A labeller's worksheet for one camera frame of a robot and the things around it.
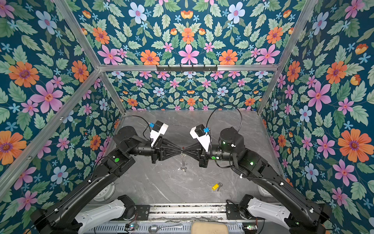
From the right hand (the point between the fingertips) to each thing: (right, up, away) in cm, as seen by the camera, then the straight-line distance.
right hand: (184, 149), depth 54 cm
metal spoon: (-16, -40, +13) cm, 45 cm away
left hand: (-2, 0, -3) cm, 4 cm away
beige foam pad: (+10, -39, +12) cm, 42 cm away
